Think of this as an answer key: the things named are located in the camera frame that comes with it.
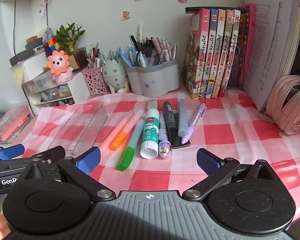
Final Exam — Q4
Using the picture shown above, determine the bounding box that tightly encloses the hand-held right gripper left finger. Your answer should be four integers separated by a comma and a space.
22, 146, 116, 202

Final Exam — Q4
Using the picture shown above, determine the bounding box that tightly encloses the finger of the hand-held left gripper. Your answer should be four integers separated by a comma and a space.
0, 144, 25, 161
32, 146, 66, 165

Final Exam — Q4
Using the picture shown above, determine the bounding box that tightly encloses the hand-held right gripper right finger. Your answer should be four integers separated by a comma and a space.
182, 148, 278, 202

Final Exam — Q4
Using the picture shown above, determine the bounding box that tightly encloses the dark case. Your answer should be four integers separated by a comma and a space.
171, 109, 191, 150

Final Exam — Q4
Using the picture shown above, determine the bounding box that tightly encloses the clear plastic pencil box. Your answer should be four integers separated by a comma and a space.
47, 102, 108, 153

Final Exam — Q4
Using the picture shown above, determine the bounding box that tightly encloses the lavender mechanical pencil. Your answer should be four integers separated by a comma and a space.
181, 103, 207, 144

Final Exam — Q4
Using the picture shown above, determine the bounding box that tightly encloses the light blue highlighter green cap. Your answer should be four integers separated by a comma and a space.
116, 119, 145, 172

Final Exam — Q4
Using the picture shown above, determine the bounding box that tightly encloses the blue-grey pen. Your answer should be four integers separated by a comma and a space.
177, 99, 190, 137

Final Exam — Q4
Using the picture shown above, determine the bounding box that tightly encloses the white pen with cartoon cap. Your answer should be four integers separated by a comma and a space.
158, 112, 172, 159

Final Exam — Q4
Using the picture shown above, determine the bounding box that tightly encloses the black marker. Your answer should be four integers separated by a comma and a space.
163, 101, 181, 147

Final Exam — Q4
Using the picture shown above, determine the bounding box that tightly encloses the white glue stick green label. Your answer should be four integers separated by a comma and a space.
140, 111, 160, 159

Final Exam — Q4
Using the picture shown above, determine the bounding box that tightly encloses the person's left hand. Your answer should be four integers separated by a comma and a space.
0, 214, 10, 233

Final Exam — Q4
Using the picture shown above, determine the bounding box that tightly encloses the stack of pink flat boxes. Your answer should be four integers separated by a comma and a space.
0, 106, 32, 143

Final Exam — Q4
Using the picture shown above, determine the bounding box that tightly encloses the red white checkered tablecloth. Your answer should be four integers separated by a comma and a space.
20, 89, 300, 230

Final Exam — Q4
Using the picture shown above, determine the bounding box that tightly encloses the white desktop drawer organiser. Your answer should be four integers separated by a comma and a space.
22, 72, 91, 117

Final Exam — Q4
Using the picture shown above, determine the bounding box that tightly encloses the yellow patterned paper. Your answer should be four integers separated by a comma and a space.
11, 67, 24, 83

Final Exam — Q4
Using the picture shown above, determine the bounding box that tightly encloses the pink perforated pen holder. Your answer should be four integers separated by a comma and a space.
81, 66, 111, 96

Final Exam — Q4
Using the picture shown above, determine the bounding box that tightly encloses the pink lion toy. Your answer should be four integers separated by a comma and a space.
45, 50, 74, 85

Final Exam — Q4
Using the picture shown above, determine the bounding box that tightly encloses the egg-shaped dotted pen holder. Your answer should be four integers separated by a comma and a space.
101, 54, 129, 94

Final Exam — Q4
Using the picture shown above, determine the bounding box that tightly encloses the white cardboard box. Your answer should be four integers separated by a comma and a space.
9, 52, 50, 81

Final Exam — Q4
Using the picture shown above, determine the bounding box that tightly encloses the dark grey flat box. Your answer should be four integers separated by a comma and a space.
9, 50, 31, 65

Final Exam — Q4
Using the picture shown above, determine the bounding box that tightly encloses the grey white flower pen holder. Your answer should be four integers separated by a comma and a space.
125, 58, 180, 98

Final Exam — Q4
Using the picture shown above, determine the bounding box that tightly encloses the pink zip pencil case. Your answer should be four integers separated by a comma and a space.
266, 75, 300, 136

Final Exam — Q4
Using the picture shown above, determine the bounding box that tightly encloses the bundle of slim gel pens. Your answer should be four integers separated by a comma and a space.
86, 42, 107, 68

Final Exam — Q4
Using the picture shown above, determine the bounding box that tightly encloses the blue spine book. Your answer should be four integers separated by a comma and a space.
202, 8, 219, 99

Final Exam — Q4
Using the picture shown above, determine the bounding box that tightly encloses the cream spine book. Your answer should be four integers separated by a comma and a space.
211, 9, 227, 98

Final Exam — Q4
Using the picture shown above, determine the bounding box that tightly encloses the small black box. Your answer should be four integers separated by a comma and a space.
24, 37, 45, 53

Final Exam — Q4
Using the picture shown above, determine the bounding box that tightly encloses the bundle of teal pens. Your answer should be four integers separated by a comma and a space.
107, 46, 127, 63

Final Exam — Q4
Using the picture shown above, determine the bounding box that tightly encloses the pink striped spine book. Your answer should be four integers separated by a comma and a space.
218, 9, 234, 97

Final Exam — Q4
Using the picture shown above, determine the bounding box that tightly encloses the colourful puzzle cube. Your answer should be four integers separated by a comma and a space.
46, 37, 60, 48

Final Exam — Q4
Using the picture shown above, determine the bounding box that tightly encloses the beige spine book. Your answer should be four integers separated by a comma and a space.
225, 9, 241, 91

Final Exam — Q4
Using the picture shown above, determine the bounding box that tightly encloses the black rimmed magnifying glass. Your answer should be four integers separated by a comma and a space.
135, 47, 162, 68

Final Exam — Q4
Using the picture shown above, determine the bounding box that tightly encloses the green bamboo plant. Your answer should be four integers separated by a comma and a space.
53, 22, 86, 53

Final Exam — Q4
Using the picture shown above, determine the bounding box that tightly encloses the purple hanging ornament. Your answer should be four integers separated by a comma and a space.
39, 0, 53, 44

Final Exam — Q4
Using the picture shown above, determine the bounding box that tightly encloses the bundle of pastel pens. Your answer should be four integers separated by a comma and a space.
126, 24, 178, 68

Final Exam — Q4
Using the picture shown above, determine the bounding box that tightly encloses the pink abacus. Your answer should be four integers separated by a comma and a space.
236, 3, 256, 91

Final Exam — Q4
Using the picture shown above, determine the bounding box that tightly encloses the stack of printed papers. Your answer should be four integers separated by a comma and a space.
242, 0, 300, 113

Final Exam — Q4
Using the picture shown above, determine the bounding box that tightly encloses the black cable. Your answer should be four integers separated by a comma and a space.
13, 0, 20, 56

